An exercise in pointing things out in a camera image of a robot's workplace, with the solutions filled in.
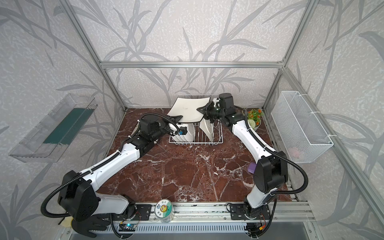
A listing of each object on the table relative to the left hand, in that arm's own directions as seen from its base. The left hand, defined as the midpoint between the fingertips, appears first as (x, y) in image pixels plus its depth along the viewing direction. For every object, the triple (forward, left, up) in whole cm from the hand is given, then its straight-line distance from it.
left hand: (181, 110), depth 75 cm
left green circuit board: (-47, +25, -32) cm, 62 cm away
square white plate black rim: (+6, -2, -4) cm, 7 cm away
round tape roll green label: (-42, +6, -22) cm, 47 cm away
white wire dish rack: (0, -9, -27) cm, 28 cm away
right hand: (+4, -8, 0) cm, 8 cm away
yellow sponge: (-46, +54, -30) cm, 77 cm away
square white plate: (+1, -14, -16) cm, 21 cm away
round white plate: (-1, -3, -25) cm, 25 cm away
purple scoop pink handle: (-18, -41, -32) cm, 55 cm away
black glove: (-47, +44, -30) cm, 72 cm away
